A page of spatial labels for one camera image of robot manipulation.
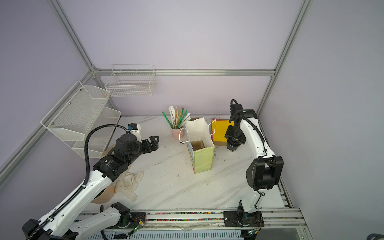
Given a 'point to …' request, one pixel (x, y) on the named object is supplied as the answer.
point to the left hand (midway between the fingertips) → (150, 140)
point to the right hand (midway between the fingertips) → (231, 138)
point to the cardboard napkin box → (220, 143)
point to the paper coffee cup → (232, 148)
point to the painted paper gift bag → (198, 135)
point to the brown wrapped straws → (177, 119)
